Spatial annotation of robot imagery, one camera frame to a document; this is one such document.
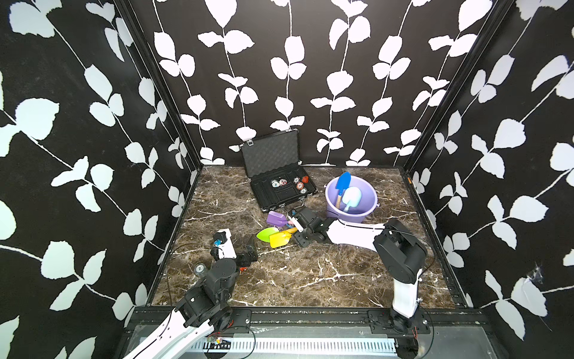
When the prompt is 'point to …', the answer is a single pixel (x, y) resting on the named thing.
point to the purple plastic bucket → (368, 203)
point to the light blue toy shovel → (351, 197)
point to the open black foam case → (273, 166)
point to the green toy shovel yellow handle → (264, 235)
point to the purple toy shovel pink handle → (277, 219)
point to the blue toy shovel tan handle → (343, 182)
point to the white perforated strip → (294, 345)
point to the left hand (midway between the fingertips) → (244, 235)
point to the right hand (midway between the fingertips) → (298, 230)
